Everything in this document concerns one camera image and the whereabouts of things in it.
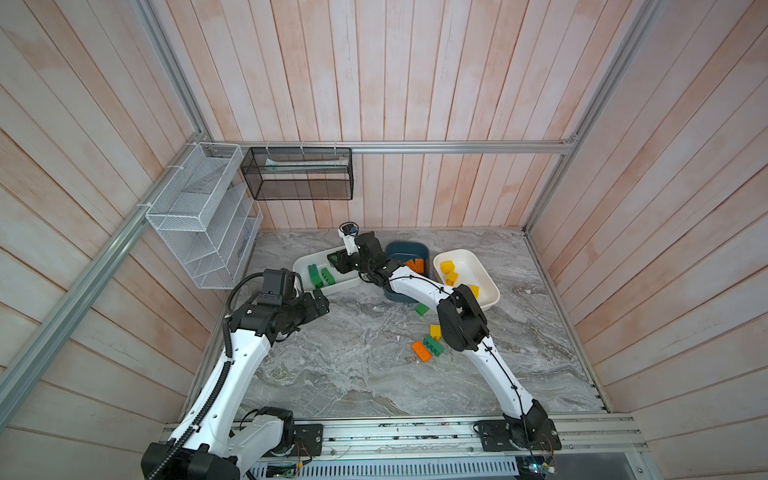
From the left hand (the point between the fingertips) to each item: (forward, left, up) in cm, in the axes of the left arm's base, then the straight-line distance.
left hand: (315, 314), depth 78 cm
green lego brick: (+23, +1, -14) cm, 27 cm away
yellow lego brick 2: (+17, -50, -15) cm, 55 cm away
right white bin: (+28, -46, -16) cm, 56 cm away
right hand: (+24, -1, -4) cm, 25 cm away
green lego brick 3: (+21, -3, -2) cm, 21 cm away
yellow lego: (+22, -43, -15) cm, 50 cm away
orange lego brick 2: (-4, -30, -16) cm, 34 cm away
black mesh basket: (+52, +11, +8) cm, 53 cm away
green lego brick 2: (+23, +6, -15) cm, 28 cm away
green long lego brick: (-3, -34, -14) cm, 37 cm away
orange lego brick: (+28, -31, -15) cm, 45 cm away
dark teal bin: (+34, -26, -14) cm, 44 cm away
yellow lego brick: (+28, -42, -16) cm, 53 cm away
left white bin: (+27, +4, -11) cm, 29 cm away
